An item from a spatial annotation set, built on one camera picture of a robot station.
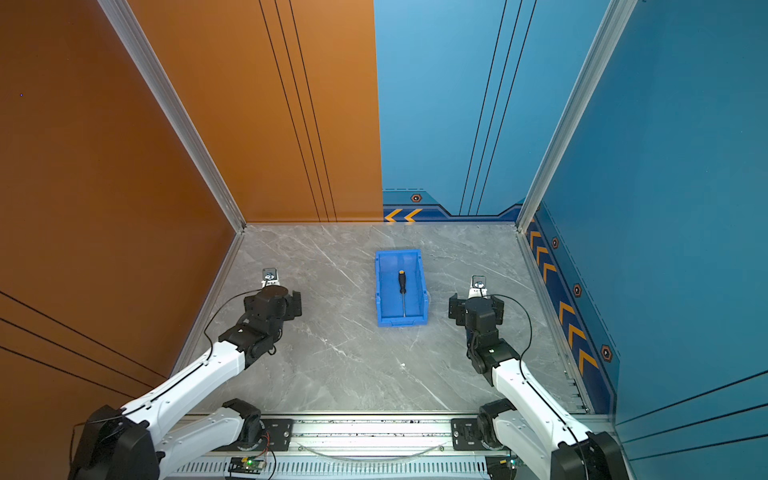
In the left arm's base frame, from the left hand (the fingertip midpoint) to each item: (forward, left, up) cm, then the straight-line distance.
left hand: (278, 292), depth 84 cm
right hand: (0, -55, 0) cm, 55 cm away
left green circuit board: (-39, +2, -15) cm, 42 cm away
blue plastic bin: (+8, -31, -16) cm, 36 cm away
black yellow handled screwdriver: (+13, -36, -12) cm, 40 cm away
